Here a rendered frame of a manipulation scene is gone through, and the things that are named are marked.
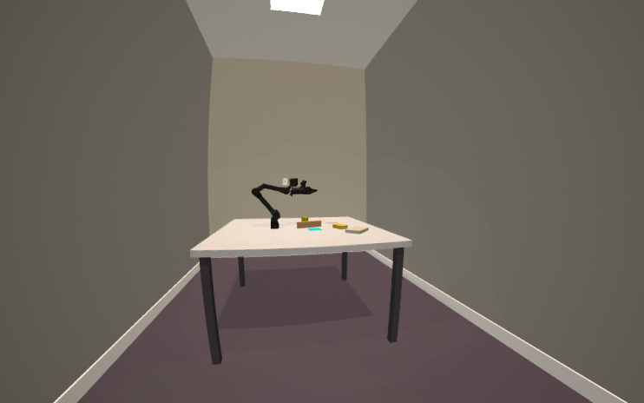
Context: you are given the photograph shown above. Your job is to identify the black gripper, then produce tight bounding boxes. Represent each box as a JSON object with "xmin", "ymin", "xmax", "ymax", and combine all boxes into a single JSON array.
[{"xmin": 298, "ymin": 187, "xmax": 318, "ymax": 195}]

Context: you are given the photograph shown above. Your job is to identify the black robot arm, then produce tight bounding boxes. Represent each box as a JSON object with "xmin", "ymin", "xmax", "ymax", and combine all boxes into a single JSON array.
[{"xmin": 252, "ymin": 178, "xmax": 306, "ymax": 229}]

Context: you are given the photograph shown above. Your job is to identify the light brown wooden plank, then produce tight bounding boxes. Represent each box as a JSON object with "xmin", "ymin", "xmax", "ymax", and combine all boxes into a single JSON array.
[{"xmin": 297, "ymin": 221, "xmax": 321, "ymax": 228}]

